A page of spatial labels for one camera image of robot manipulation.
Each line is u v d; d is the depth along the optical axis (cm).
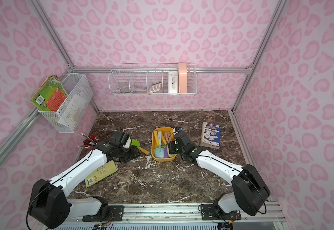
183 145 64
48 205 40
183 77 82
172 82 93
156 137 97
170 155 90
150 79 109
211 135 101
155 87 94
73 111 84
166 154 90
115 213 73
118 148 64
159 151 93
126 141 69
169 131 100
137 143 100
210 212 73
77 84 82
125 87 93
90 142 90
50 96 71
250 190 42
